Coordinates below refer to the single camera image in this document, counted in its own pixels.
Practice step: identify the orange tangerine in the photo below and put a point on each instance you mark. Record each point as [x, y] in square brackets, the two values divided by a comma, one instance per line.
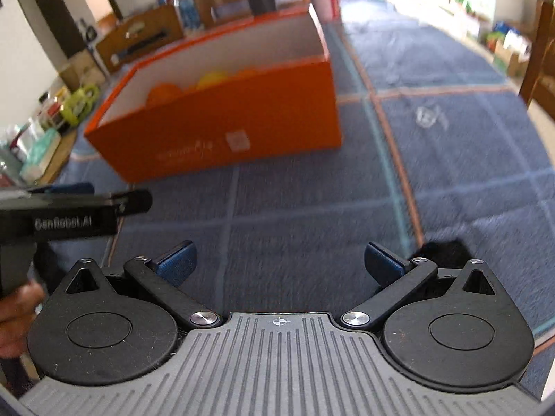
[163, 93]

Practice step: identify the wooden chair right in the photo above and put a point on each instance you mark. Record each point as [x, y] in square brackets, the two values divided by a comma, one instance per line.
[538, 82]

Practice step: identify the dark brown door frame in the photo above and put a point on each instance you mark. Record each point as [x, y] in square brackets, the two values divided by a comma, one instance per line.
[79, 24]

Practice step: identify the tissue box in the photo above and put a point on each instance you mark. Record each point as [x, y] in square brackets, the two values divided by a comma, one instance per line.
[40, 156]

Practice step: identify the yellow fruit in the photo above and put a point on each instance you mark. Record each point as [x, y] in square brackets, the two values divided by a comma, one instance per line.
[212, 78]

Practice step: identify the person's left hand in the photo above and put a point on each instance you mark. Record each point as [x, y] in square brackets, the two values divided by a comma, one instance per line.
[17, 313]

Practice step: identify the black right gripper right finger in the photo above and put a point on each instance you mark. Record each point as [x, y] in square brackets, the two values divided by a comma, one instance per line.
[398, 279]

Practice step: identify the blue plaid tablecloth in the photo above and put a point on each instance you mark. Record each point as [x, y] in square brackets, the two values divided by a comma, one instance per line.
[436, 148]

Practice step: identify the wooden chair left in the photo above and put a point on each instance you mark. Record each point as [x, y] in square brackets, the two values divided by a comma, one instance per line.
[140, 35]

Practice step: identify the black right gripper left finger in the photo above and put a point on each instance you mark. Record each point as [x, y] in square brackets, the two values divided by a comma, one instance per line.
[160, 279]

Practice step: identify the yellow green panda mug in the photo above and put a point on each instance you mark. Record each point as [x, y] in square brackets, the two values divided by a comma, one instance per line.
[80, 104]

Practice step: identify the orange cardboard box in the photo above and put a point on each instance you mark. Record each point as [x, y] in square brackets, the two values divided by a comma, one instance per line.
[279, 100]

